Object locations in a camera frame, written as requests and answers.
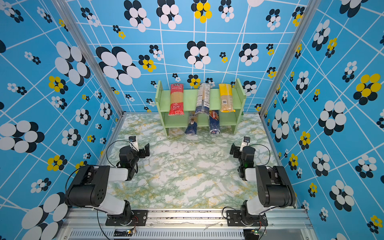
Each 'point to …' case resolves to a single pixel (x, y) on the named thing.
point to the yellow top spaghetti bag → (226, 96)
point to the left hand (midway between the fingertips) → (142, 143)
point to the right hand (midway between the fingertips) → (242, 144)
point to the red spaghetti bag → (176, 106)
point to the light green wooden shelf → (227, 119)
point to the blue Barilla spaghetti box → (214, 122)
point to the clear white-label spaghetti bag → (203, 106)
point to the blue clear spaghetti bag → (191, 129)
